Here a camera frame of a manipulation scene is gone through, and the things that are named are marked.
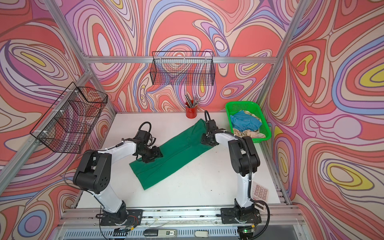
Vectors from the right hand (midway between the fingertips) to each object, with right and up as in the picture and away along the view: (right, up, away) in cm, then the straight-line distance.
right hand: (206, 144), depth 102 cm
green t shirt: (-17, -3, -4) cm, 18 cm away
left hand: (-29, -7, -9) cm, 31 cm away
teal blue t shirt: (+27, +16, +6) cm, 32 cm away
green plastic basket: (+24, +28, +18) cm, 41 cm away
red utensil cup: (-11, +23, +12) cm, 28 cm away
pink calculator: (+27, -24, -22) cm, 42 cm away
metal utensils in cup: (-12, +30, +11) cm, 34 cm away
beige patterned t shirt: (+34, +7, 0) cm, 35 cm away
